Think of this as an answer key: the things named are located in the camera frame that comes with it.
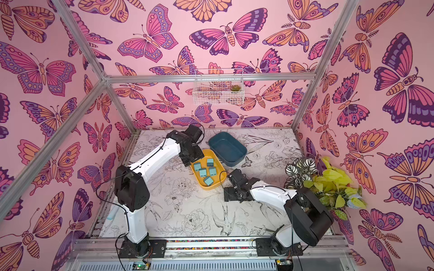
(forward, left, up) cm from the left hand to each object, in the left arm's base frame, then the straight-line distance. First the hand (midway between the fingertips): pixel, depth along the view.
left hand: (202, 158), depth 89 cm
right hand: (-14, -16, -13) cm, 25 cm away
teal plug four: (-2, 0, -10) cm, 11 cm away
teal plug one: (+2, +4, -10) cm, 11 cm away
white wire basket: (+42, -8, +12) cm, 44 cm away
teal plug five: (-7, -3, -11) cm, 13 cm away
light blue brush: (-24, +44, -12) cm, 51 cm away
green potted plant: (-17, -59, +4) cm, 61 cm away
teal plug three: (0, -5, -12) cm, 13 cm away
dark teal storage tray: (+14, -15, -11) cm, 23 cm away
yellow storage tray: (-6, -9, -12) cm, 16 cm away
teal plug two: (+5, -3, -11) cm, 12 cm away
